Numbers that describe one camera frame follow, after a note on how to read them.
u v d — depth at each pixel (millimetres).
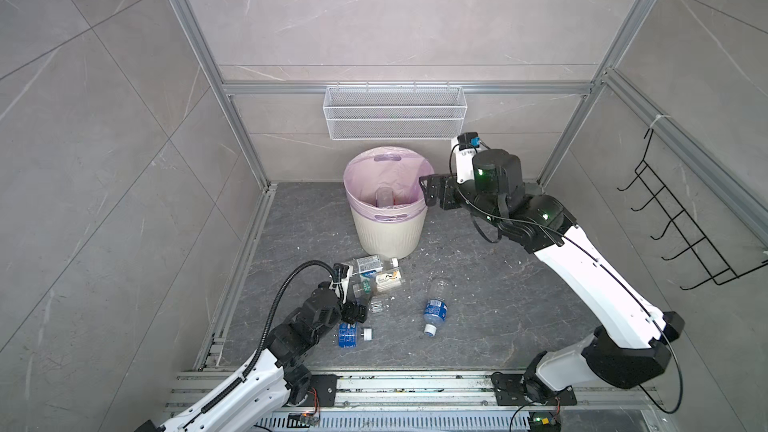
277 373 525
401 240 880
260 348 528
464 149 526
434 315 812
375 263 903
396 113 1009
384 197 1000
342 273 671
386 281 876
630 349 400
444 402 730
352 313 697
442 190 545
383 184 998
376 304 811
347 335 773
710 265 620
